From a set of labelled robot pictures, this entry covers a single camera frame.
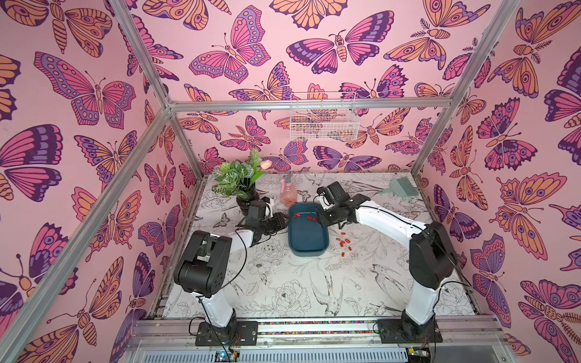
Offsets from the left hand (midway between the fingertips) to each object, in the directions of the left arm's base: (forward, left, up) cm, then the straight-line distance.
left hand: (291, 218), depth 95 cm
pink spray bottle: (+17, +2, -5) cm, 18 cm away
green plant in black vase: (+6, +20, +18) cm, 28 cm away
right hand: (-3, -10, +3) cm, 11 cm away
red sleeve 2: (-7, -24, -6) cm, 26 cm away
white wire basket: (+33, -14, +27) cm, 45 cm away
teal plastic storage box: (-6, -7, -5) cm, 11 cm away
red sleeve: (-8, -22, -7) cm, 24 cm away
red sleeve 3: (-13, -21, -7) cm, 26 cm away
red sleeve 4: (-11, -24, -6) cm, 27 cm away
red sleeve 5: (-6, -20, -7) cm, 22 cm away
